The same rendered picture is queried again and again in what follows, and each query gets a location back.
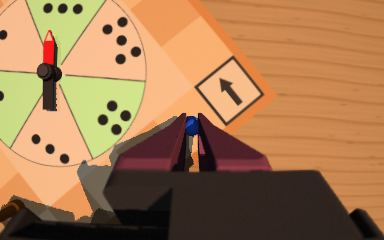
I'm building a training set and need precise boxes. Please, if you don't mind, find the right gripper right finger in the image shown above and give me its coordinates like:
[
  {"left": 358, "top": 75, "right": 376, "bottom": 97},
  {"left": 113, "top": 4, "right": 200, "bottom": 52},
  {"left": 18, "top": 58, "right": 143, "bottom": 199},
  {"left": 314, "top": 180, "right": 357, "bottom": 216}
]
[{"left": 197, "top": 113, "right": 273, "bottom": 172}]

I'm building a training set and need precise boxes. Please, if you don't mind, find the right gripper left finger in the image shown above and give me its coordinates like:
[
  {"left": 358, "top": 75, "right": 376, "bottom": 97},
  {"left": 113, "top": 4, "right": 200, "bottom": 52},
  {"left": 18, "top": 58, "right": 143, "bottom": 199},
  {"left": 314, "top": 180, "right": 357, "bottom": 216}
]
[{"left": 111, "top": 113, "right": 186, "bottom": 173}]

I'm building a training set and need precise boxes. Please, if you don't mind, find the blue sphere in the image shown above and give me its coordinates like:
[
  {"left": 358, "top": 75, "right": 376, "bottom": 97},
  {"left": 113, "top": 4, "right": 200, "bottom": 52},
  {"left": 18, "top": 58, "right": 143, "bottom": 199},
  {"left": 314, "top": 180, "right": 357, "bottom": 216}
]
[{"left": 185, "top": 116, "right": 199, "bottom": 136}]

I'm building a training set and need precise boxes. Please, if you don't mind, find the red and black spinner arrow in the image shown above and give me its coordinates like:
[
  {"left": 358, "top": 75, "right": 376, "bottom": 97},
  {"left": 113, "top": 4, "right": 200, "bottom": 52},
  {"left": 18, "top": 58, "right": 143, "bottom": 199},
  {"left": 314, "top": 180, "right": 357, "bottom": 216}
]
[{"left": 37, "top": 30, "right": 55, "bottom": 110}]

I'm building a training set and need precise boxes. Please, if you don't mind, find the orange game board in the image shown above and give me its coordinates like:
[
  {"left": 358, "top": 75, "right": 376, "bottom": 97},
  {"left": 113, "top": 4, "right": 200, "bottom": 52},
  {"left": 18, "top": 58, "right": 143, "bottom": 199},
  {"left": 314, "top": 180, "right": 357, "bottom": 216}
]
[{"left": 0, "top": 0, "right": 277, "bottom": 225}]

